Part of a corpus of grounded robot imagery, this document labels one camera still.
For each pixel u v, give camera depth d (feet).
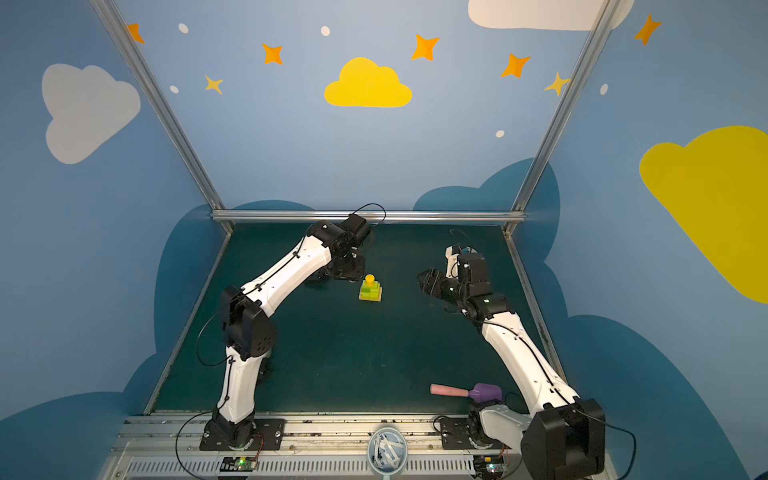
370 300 3.25
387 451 2.35
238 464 2.32
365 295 3.23
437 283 2.34
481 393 2.63
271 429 2.46
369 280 3.12
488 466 2.35
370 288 3.21
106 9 2.22
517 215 3.80
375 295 3.25
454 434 2.45
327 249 1.99
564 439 1.28
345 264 2.38
